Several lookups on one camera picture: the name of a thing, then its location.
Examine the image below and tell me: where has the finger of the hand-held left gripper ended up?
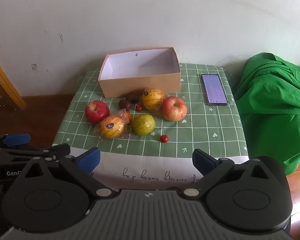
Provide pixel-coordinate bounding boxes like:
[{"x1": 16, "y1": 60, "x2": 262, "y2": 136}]
[
  {"x1": 0, "y1": 143, "x2": 71, "y2": 166},
  {"x1": 0, "y1": 133, "x2": 31, "y2": 151}
]

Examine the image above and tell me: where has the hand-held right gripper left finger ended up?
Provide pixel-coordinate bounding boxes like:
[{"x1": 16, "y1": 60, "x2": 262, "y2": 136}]
[{"x1": 22, "y1": 147, "x2": 115, "y2": 200}]

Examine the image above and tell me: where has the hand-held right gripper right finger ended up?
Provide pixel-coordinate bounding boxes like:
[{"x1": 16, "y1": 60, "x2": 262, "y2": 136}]
[{"x1": 182, "y1": 149, "x2": 287, "y2": 199}]

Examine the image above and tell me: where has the plastic-wrapped yellow citrus fruit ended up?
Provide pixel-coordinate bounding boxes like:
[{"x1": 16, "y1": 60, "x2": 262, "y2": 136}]
[
  {"x1": 93, "y1": 109, "x2": 129, "y2": 140},
  {"x1": 141, "y1": 87, "x2": 168, "y2": 113}
]

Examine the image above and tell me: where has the dark red apple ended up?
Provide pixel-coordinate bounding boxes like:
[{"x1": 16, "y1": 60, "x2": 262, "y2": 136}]
[{"x1": 84, "y1": 100, "x2": 110, "y2": 125}]

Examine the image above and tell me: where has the striped red yellow apple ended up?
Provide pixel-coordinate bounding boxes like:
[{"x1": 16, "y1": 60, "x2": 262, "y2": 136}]
[{"x1": 160, "y1": 96, "x2": 188, "y2": 122}]

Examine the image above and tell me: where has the green pear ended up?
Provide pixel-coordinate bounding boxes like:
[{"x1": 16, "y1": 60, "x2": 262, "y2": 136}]
[{"x1": 132, "y1": 114, "x2": 156, "y2": 136}]

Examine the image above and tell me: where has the dark brown date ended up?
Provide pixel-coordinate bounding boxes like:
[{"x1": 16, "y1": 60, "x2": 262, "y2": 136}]
[
  {"x1": 126, "y1": 92, "x2": 141, "y2": 103},
  {"x1": 119, "y1": 99, "x2": 132, "y2": 111}
]

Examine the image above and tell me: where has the brown cardboard box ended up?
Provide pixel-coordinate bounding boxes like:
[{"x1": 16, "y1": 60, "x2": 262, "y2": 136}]
[{"x1": 98, "y1": 46, "x2": 182, "y2": 98}]

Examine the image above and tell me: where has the green checkered tablecloth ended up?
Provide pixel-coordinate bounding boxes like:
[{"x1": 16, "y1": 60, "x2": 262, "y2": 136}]
[{"x1": 51, "y1": 62, "x2": 249, "y2": 195}]

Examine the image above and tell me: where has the smartphone with lit screen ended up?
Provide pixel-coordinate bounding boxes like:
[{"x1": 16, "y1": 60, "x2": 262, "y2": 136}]
[{"x1": 201, "y1": 74, "x2": 229, "y2": 106}]

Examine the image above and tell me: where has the bright green cloth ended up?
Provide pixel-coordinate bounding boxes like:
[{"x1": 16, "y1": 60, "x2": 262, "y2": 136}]
[{"x1": 234, "y1": 52, "x2": 300, "y2": 177}]

